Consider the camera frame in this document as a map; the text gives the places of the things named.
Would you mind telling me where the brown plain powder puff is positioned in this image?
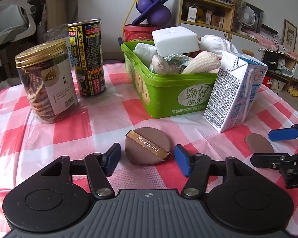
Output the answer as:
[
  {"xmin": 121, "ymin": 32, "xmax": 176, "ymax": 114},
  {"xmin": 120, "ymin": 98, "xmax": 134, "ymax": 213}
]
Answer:
[{"xmin": 244, "ymin": 133, "xmax": 274, "ymax": 154}]

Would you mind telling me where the gold lid clear jar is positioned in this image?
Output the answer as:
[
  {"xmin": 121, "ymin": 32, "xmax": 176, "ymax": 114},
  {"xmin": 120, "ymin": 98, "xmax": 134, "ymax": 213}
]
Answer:
[{"xmin": 15, "ymin": 39, "xmax": 78, "ymax": 123}]

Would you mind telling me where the blue white milk carton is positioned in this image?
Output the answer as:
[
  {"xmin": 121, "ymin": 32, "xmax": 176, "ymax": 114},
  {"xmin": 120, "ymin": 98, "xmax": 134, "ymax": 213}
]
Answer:
[{"xmin": 203, "ymin": 51, "xmax": 268, "ymax": 133}]

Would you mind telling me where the green plastic storage bin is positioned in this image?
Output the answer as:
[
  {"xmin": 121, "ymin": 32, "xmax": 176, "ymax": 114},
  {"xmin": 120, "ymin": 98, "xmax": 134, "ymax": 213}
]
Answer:
[{"xmin": 120, "ymin": 41, "xmax": 217, "ymax": 118}]

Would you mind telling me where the beige plush rabbit doll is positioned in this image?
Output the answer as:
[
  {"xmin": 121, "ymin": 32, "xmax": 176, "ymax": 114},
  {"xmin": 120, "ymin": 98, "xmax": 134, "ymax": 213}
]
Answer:
[{"xmin": 149, "ymin": 51, "xmax": 221, "ymax": 75}]

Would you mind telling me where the purple hopper ball toy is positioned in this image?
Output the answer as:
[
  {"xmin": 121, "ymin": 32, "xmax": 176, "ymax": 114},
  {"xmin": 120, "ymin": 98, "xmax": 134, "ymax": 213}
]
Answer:
[{"xmin": 132, "ymin": 0, "xmax": 171, "ymax": 27}]

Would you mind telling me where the white desk fan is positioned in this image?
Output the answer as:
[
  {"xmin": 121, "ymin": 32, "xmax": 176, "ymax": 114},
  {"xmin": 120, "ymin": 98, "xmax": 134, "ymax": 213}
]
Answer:
[{"xmin": 236, "ymin": 5, "xmax": 256, "ymax": 33}]

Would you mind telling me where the framed picture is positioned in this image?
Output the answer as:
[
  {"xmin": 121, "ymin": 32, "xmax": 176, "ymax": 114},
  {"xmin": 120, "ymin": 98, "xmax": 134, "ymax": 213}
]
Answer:
[{"xmin": 283, "ymin": 19, "xmax": 298, "ymax": 52}]

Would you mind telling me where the white office chair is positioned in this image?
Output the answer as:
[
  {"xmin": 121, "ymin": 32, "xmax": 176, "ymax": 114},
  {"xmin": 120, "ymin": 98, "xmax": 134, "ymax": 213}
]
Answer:
[{"xmin": 0, "ymin": 0, "xmax": 36, "ymax": 46}]

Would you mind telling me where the brown powder puff with strap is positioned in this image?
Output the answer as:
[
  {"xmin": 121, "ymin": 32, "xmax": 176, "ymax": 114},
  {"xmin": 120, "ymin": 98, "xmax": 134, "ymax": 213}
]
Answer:
[{"xmin": 125, "ymin": 127, "xmax": 171, "ymax": 166}]

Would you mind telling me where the wooden shelf cabinet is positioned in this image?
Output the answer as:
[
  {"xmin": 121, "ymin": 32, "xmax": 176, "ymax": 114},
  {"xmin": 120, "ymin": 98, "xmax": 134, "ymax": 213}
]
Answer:
[{"xmin": 178, "ymin": 0, "xmax": 263, "ymax": 59}]

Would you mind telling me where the red white checkered tablecloth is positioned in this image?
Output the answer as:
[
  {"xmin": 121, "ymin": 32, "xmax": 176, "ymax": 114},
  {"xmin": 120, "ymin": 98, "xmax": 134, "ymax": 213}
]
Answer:
[{"xmin": 0, "ymin": 63, "xmax": 298, "ymax": 237}]

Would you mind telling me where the red snack bucket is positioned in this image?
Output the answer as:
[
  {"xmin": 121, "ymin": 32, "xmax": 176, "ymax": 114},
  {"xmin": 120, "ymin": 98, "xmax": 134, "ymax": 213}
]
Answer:
[{"xmin": 118, "ymin": 24, "xmax": 160, "ymax": 45}]

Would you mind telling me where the black drink can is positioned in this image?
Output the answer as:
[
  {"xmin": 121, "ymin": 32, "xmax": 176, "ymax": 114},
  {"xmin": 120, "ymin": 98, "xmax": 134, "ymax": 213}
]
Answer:
[{"xmin": 68, "ymin": 19, "xmax": 106, "ymax": 97}]

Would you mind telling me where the white sponge block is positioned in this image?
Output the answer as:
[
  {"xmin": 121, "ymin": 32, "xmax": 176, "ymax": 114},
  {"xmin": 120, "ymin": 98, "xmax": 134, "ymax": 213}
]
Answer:
[{"xmin": 152, "ymin": 26, "xmax": 199, "ymax": 57}]

